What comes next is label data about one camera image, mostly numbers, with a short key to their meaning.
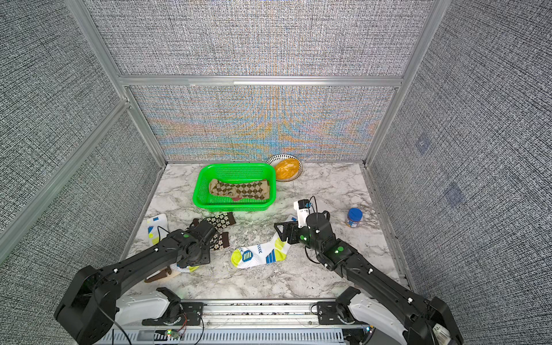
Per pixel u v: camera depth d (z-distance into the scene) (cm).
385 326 50
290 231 68
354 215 91
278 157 120
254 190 105
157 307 61
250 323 73
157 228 95
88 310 40
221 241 90
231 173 117
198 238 66
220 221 97
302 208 69
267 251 88
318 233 57
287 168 108
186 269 81
